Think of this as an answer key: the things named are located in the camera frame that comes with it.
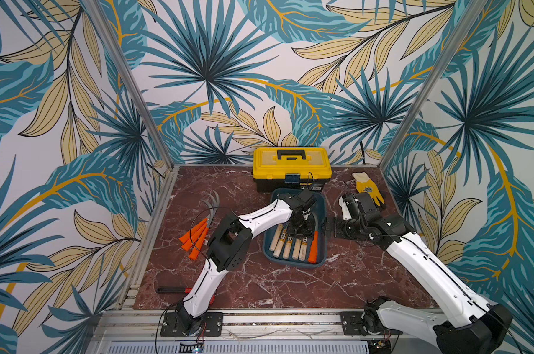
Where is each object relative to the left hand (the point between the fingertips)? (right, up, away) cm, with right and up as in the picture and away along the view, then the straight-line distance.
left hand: (309, 240), depth 87 cm
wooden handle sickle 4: (-5, -4, +1) cm, 6 cm away
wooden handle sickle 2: (-12, -2, +3) cm, 12 cm away
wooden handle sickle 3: (-9, -4, +1) cm, 10 cm away
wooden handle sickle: (-13, 0, +5) cm, 14 cm away
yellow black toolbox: (-6, +30, +11) cm, 32 cm away
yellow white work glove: (+32, +22, +23) cm, 45 cm away
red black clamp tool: (-47, -16, -8) cm, 50 cm away
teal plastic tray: (+7, +11, +10) cm, 17 cm away
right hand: (+6, +7, -11) cm, 14 cm away
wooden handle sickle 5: (-3, -4, +1) cm, 5 cm away
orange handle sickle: (+2, -6, +1) cm, 6 cm away
